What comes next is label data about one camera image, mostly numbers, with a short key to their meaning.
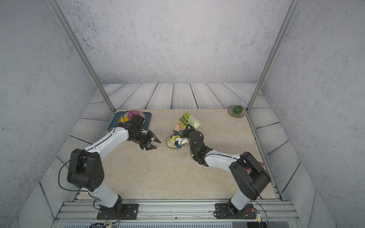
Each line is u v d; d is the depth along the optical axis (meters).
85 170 0.46
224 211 0.72
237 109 1.16
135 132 0.70
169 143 0.95
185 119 0.86
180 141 0.81
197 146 0.66
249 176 0.45
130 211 0.73
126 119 1.08
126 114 1.15
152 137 0.77
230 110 1.19
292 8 0.71
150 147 0.80
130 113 1.11
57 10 0.71
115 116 1.18
